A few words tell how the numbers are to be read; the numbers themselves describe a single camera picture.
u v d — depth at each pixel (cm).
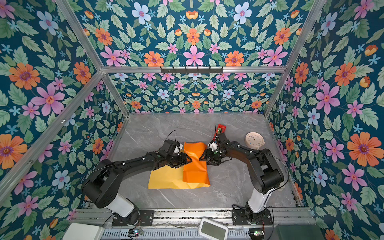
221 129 102
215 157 80
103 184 45
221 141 77
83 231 67
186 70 93
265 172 48
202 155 86
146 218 74
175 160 77
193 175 82
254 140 101
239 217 74
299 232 70
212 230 67
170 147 72
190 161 85
